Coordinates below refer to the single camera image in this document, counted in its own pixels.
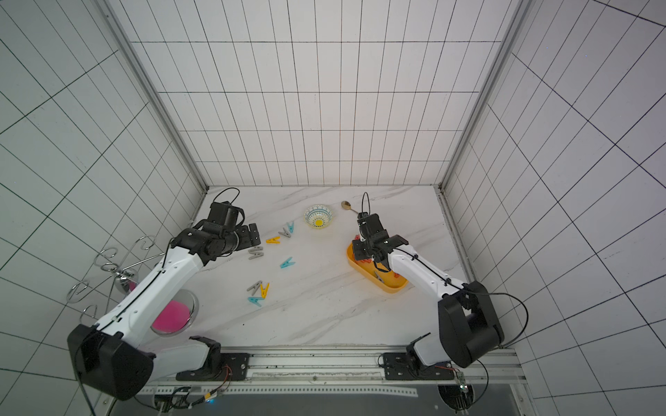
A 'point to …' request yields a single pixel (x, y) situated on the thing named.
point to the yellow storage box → (375, 271)
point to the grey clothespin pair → (257, 254)
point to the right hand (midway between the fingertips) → (350, 245)
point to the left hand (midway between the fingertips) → (242, 242)
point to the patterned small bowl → (317, 216)
